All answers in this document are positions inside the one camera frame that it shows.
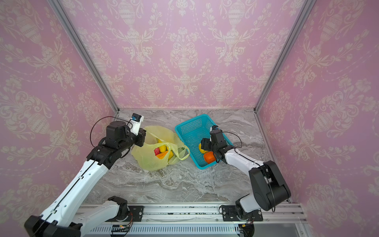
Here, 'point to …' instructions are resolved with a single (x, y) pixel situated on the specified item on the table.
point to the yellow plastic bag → (144, 157)
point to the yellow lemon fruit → (202, 150)
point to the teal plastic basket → (191, 134)
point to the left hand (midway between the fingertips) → (146, 129)
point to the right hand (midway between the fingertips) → (206, 141)
